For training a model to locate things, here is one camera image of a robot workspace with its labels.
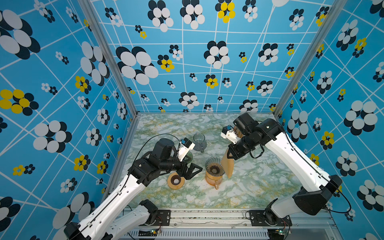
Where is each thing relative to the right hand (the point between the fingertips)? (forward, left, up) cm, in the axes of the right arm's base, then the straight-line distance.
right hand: (228, 156), depth 70 cm
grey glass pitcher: (+18, +14, -16) cm, 27 cm away
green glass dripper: (-1, +19, 0) cm, 19 cm away
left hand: (-4, +15, +1) cm, 16 cm away
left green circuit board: (-28, +37, -24) cm, 52 cm away
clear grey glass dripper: (+1, +6, -13) cm, 15 cm away
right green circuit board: (-27, -23, -25) cm, 44 cm away
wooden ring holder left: (-4, +28, -23) cm, 36 cm away
